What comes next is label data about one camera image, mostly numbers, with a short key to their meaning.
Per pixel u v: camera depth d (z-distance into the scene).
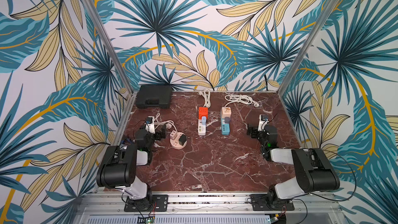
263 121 0.81
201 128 0.97
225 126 0.98
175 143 0.90
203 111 1.10
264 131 0.74
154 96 1.10
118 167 0.44
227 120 0.98
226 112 0.97
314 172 0.45
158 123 1.00
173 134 0.89
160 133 0.83
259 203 0.73
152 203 0.70
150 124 0.78
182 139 0.88
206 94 1.17
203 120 0.95
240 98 1.13
